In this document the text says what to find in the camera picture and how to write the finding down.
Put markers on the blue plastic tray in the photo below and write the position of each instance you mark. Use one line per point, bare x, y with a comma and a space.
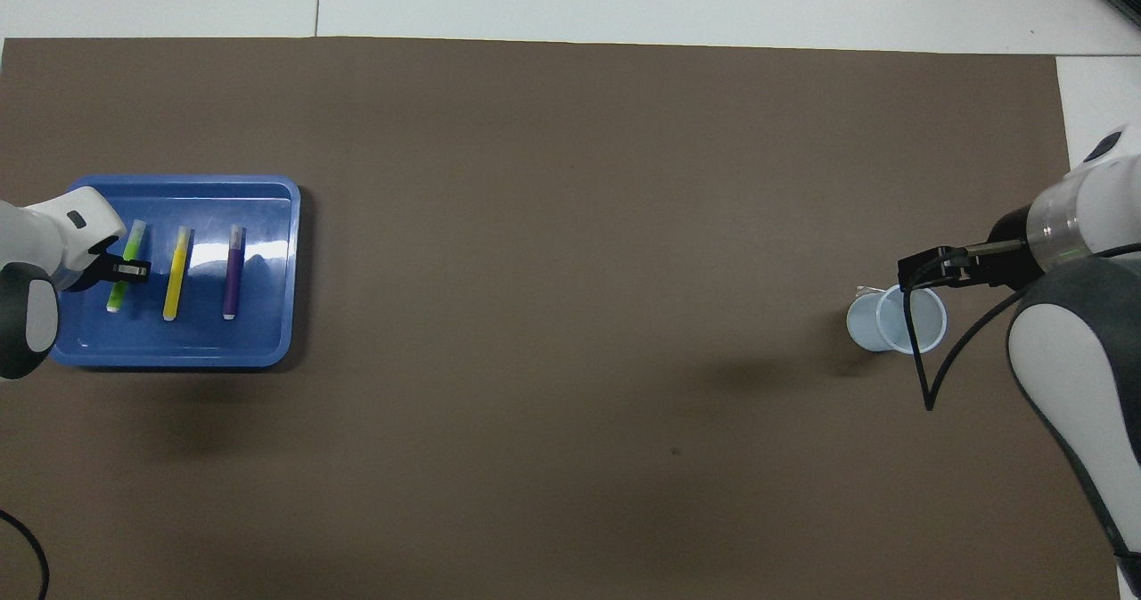
258, 341

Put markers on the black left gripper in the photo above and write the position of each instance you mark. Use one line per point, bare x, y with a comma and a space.
89, 266

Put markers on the purple marker pen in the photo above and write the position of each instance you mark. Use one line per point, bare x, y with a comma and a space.
233, 279

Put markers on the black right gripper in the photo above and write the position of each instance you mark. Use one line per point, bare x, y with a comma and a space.
1012, 252

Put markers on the yellow marker pen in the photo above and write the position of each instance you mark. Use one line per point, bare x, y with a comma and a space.
176, 279

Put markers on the green marker pen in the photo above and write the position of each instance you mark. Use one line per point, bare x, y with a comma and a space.
134, 239

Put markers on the brown table mat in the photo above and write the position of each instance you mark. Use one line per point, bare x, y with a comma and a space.
570, 226

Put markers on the clear plastic cup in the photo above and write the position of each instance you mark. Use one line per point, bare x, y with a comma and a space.
869, 325

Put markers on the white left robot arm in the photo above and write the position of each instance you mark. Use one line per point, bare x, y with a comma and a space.
36, 234

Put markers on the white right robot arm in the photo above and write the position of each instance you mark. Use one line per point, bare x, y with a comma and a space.
1070, 350

